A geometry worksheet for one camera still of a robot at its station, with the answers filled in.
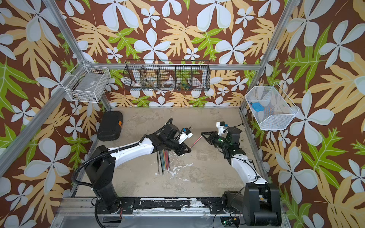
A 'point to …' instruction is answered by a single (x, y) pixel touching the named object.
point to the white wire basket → (88, 83)
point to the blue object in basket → (257, 107)
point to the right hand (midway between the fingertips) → (201, 134)
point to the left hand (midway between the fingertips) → (191, 148)
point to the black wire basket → (190, 75)
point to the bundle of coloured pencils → (163, 161)
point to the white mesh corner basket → (279, 109)
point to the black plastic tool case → (110, 125)
